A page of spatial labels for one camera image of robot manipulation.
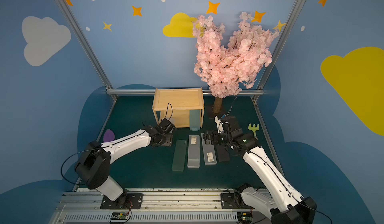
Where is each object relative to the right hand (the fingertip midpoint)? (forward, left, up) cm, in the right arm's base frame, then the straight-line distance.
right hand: (213, 134), depth 76 cm
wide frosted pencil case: (-1, +10, -20) cm, 22 cm away
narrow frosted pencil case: (-2, +1, -19) cm, 19 cm away
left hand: (+3, +27, -13) cm, 30 cm away
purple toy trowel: (+6, +68, -20) cm, 71 cm away
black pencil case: (-3, -8, -18) cm, 20 cm away
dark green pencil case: (-6, +18, -18) cm, 26 cm away
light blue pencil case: (+23, +11, -20) cm, 33 cm away
